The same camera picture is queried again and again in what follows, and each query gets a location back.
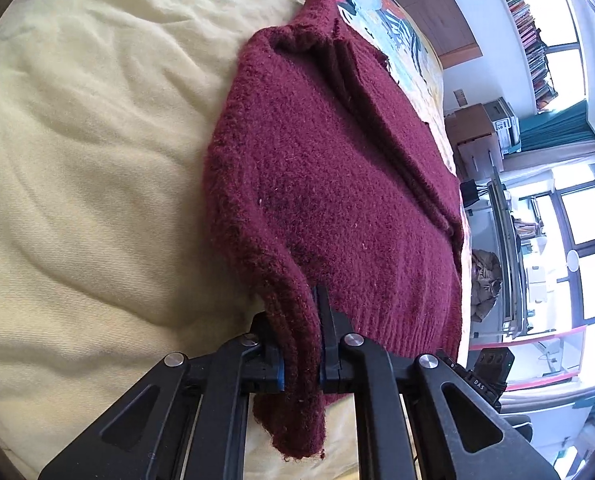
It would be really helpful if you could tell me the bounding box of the dark red knitted sweater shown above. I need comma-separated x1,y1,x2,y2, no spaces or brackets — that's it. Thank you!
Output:
203,0,465,458

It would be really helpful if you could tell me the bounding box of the brown jacket on chair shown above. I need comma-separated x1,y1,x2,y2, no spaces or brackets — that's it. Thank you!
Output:
471,249,503,323

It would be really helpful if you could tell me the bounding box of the yellow printed duvet cover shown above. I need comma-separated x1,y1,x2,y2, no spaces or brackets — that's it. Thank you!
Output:
0,0,451,479

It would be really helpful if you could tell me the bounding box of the brown wooden drawer cabinet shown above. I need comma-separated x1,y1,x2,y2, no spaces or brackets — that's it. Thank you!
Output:
445,104,503,181

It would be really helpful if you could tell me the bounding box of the white printer on cabinet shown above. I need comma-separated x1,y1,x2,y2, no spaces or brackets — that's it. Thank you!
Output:
484,98,521,153

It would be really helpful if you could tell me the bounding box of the teal curtain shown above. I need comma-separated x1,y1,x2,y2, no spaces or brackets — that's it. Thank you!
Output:
520,100,595,152

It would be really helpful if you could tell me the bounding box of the row of books on shelf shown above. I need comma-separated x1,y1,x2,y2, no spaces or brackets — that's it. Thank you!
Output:
505,0,558,112

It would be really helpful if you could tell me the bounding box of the wooden bed headboard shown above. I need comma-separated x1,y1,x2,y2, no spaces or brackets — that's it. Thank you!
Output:
395,0,482,68

